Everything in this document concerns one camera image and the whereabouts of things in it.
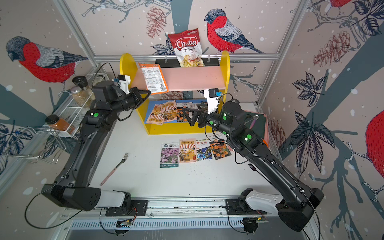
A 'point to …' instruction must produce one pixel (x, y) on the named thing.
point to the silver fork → (112, 172)
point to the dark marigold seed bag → (181, 116)
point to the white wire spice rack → (68, 118)
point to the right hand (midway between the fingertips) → (189, 107)
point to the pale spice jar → (99, 78)
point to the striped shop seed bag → (187, 150)
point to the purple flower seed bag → (169, 155)
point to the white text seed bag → (193, 106)
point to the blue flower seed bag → (203, 149)
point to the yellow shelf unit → (195, 95)
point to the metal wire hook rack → (37, 142)
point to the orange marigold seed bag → (220, 149)
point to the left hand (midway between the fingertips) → (153, 88)
